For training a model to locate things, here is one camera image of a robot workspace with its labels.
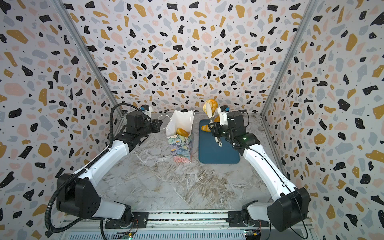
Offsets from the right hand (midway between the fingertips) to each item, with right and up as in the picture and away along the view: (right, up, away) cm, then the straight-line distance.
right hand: (207, 122), depth 74 cm
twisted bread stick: (0, -3, +34) cm, 34 cm away
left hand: (-24, +2, +7) cm, 25 cm away
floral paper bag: (-14, -13, +8) cm, 21 cm away
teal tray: (+3, -20, +27) cm, 34 cm away
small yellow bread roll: (-16, -5, +23) cm, 28 cm away
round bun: (+3, +10, +4) cm, 11 cm away
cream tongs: (+1, +5, +2) cm, 6 cm away
